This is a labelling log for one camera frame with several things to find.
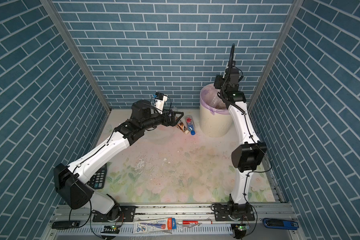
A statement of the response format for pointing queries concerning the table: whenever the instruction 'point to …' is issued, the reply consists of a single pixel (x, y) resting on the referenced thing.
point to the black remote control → (65, 224)
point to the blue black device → (274, 223)
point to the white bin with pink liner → (215, 119)
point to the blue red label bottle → (190, 125)
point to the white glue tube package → (154, 225)
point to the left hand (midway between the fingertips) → (178, 113)
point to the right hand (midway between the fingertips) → (220, 76)
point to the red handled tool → (190, 222)
